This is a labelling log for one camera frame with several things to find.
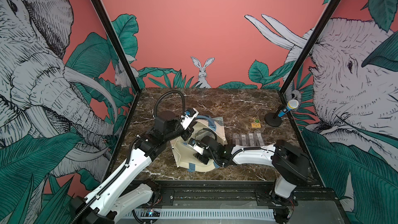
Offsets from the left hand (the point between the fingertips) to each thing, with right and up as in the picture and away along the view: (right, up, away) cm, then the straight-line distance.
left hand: (196, 119), depth 71 cm
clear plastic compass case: (+24, -14, +22) cm, 35 cm away
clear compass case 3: (+37, -14, +22) cm, 45 cm away
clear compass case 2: (+33, -15, +22) cm, 42 cm away
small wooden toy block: (+38, -7, +29) cm, 49 cm away
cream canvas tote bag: (-8, -20, +15) cm, 26 cm away
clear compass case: (+28, -15, +22) cm, 38 cm away
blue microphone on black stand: (+51, -3, +31) cm, 60 cm away
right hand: (-1, -18, +13) cm, 22 cm away
